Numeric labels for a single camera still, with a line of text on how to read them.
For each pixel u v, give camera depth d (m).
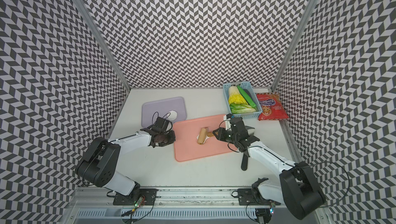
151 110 1.06
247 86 1.14
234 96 1.03
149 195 0.73
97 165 0.44
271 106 1.02
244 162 0.84
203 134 0.91
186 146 0.89
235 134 0.65
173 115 1.01
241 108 0.99
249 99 1.05
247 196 0.74
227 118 0.79
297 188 0.41
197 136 0.93
